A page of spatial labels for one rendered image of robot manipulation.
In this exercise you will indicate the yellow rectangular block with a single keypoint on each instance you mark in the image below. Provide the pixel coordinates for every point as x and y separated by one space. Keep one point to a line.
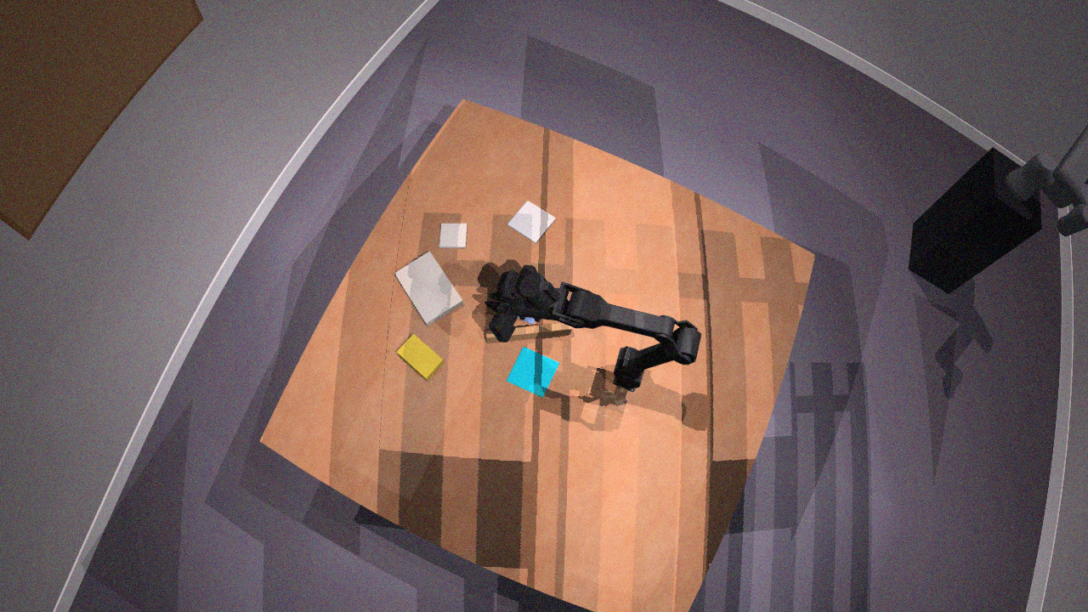
420 357

